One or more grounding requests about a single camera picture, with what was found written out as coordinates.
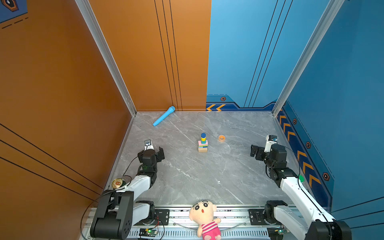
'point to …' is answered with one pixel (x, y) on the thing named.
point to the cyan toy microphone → (170, 110)
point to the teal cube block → (203, 142)
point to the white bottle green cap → (301, 178)
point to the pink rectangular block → (200, 144)
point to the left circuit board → (148, 232)
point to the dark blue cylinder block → (203, 135)
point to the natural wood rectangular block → (203, 150)
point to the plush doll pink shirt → (202, 213)
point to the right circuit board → (276, 233)
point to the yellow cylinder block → (203, 139)
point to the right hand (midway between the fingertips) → (258, 146)
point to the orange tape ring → (221, 138)
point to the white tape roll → (117, 183)
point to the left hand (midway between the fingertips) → (151, 147)
